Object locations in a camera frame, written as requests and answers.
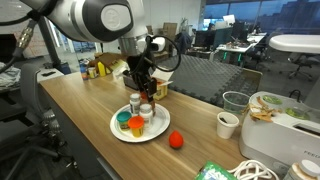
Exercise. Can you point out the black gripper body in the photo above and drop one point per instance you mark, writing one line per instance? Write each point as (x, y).
(140, 70)

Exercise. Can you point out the white pill bottle pale label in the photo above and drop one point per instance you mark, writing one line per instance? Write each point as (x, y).
(146, 114)

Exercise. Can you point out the white pill bottle blue label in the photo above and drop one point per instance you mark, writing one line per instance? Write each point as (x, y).
(134, 104)

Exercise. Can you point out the yellow tub orange lid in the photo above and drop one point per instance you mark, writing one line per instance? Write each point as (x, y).
(136, 127)

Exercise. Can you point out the dough tub teal lid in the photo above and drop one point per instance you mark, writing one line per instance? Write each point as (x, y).
(123, 120)

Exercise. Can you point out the grey patterned box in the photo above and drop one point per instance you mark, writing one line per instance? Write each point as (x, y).
(130, 83)

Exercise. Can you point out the yellow open cardboard box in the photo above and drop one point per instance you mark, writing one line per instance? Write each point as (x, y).
(162, 90)

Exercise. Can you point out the white paper plate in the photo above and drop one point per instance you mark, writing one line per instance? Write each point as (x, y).
(160, 125)

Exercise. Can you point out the yellow mustard bottle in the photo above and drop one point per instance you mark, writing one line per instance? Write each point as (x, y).
(101, 70)

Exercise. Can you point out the small glass jar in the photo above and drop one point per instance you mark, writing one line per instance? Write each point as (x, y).
(92, 72)

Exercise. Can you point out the large brown cardboard box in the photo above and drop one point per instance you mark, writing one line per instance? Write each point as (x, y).
(170, 31)

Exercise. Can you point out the blue small container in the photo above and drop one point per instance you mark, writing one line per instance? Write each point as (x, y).
(84, 71)

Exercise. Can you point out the grey foam floor mat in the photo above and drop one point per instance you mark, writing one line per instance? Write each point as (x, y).
(206, 76)

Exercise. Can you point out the white paper cup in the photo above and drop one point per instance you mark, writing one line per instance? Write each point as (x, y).
(227, 126)

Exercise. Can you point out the black computer monitor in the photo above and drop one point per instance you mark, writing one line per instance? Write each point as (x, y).
(213, 36)

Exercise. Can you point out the clear plastic cup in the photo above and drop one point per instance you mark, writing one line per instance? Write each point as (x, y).
(235, 103)

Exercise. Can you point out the white side shelf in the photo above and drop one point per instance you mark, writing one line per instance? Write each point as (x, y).
(50, 78)

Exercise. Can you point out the green packet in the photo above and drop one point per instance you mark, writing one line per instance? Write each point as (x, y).
(213, 172)

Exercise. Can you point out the black remote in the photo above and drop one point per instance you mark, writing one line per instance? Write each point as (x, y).
(48, 73)

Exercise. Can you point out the black stand pole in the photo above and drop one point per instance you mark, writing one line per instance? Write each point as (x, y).
(50, 50)

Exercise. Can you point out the white backed monitor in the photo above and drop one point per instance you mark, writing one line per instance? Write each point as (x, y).
(228, 19)

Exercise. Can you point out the black grey office chair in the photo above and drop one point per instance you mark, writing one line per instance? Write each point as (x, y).
(31, 90)

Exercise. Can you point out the dried brown plant scraps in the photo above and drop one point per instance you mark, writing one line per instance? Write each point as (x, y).
(263, 111)

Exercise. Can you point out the crumpled grey cloth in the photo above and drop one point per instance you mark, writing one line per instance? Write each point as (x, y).
(8, 75)

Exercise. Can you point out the white plastic appliance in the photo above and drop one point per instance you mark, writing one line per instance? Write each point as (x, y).
(280, 140)

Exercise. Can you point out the dark office chair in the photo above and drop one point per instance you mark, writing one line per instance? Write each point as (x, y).
(300, 65)

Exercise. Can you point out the white round table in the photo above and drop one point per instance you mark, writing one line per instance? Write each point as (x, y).
(293, 45)

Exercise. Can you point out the tan bottle white lid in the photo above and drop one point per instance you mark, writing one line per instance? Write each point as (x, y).
(301, 171)

